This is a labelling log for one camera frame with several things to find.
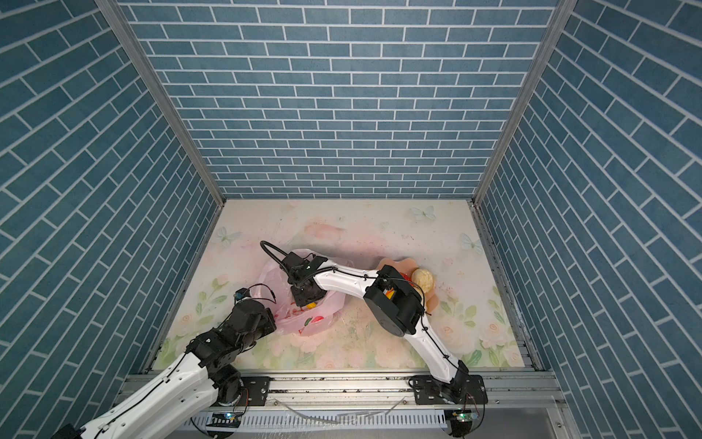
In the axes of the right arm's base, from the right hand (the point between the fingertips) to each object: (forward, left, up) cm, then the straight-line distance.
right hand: (300, 296), depth 91 cm
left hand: (-8, +5, +3) cm, 10 cm away
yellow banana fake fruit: (-4, -5, +3) cm, 7 cm away
